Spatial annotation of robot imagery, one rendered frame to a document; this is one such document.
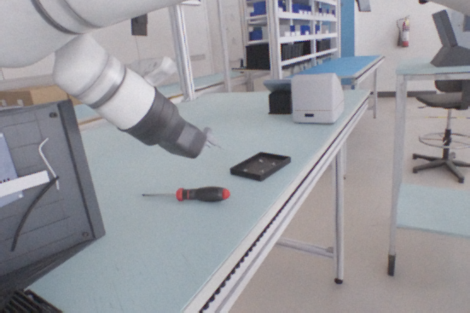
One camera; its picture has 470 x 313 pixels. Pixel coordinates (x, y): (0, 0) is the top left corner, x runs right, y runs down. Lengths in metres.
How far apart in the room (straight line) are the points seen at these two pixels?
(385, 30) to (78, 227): 6.43
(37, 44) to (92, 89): 0.08
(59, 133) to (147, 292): 0.23
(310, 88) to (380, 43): 5.75
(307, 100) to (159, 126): 0.60
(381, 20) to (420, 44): 0.80
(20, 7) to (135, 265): 0.31
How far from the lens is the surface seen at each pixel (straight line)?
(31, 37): 0.35
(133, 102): 0.41
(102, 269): 0.45
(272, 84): 1.11
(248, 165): 0.67
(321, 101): 0.94
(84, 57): 0.39
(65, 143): 0.47
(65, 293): 0.44
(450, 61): 1.55
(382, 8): 6.68
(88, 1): 0.28
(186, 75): 1.67
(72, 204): 0.49
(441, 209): 2.01
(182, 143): 0.47
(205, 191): 0.53
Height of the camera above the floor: 1.25
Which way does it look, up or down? 16 degrees down
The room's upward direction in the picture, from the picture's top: 6 degrees counter-clockwise
